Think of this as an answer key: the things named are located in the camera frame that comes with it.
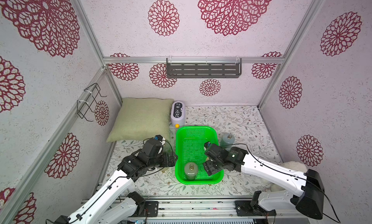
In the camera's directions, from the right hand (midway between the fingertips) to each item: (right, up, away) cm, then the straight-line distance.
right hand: (209, 164), depth 77 cm
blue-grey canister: (+14, +10, +15) cm, 23 cm away
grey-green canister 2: (-10, -3, +1) cm, 10 cm away
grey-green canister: (-23, +7, +10) cm, 26 cm away
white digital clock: (-18, +28, +26) cm, 42 cm away
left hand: (-20, +4, -3) cm, 21 cm away
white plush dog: (+40, +2, -9) cm, 41 cm away
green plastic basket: (-9, +8, +22) cm, 25 cm away
